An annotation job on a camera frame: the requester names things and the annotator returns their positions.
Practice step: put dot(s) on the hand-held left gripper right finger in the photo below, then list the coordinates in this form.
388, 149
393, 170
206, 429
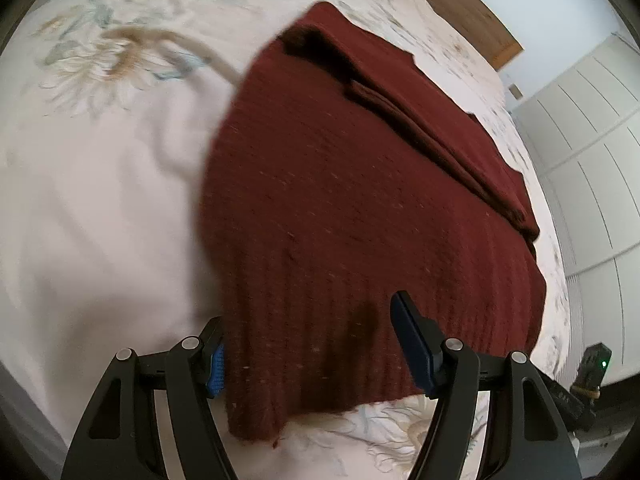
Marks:
415, 355

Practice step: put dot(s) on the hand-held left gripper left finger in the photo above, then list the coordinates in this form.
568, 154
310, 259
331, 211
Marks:
217, 370

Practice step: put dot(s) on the dark red knit sweater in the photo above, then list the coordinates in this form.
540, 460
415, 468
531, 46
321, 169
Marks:
350, 210

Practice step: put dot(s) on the floral pink duvet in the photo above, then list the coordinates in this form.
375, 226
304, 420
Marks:
100, 210

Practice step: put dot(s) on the white panelled wardrobe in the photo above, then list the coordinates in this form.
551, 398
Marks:
590, 160

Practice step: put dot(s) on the wooden headboard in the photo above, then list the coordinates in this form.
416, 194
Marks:
475, 20

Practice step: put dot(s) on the beige wall switch panel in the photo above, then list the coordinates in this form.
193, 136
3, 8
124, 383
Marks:
515, 91

